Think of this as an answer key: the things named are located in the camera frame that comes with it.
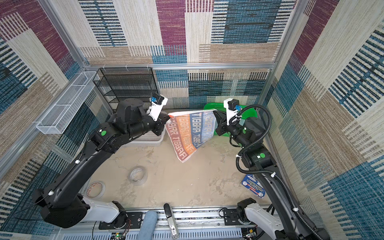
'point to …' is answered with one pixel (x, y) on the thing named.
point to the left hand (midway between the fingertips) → (169, 113)
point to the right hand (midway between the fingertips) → (215, 112)
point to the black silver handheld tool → (173, 224)
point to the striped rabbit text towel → (187, 131)
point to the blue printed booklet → (251, 182)
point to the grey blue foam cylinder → (148, 225)
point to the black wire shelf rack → (118, 84)
